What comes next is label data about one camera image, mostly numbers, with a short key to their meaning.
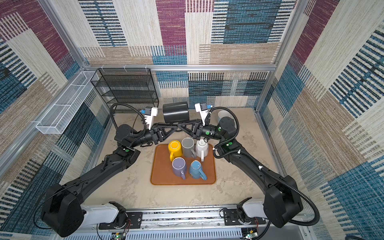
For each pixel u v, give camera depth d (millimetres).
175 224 729
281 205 405
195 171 802
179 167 826
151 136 585
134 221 734
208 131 602
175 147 887
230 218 733
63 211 398
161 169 907
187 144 871
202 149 889
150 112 586
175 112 576
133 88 1085
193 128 595
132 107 577
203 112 596
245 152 534
